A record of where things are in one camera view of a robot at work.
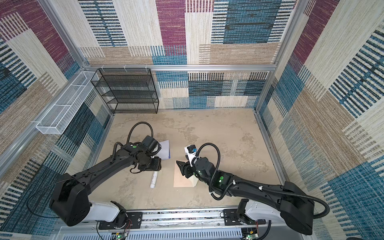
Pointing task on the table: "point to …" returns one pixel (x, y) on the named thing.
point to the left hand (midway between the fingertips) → (157, 166)
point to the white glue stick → (154, 179)
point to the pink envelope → (181, 181)
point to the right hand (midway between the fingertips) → (182, 161)
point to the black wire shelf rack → (127, 90)
